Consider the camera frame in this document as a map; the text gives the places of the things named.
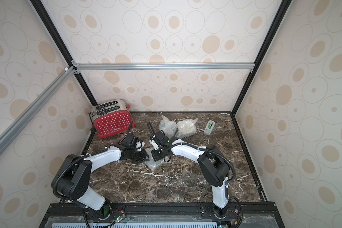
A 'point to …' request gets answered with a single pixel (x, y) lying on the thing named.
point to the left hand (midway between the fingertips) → (153, 158)
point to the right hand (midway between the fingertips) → (160, 154)
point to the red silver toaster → (112, 117)
